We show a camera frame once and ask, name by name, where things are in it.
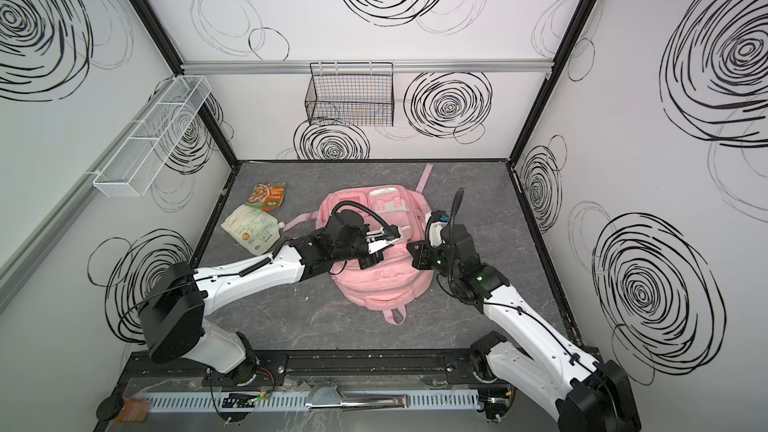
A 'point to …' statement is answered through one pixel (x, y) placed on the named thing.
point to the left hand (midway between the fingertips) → (391, 238)
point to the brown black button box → (123, 409)
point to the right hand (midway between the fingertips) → (405, 247)
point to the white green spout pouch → (253, 228)
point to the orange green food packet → (267, 196)
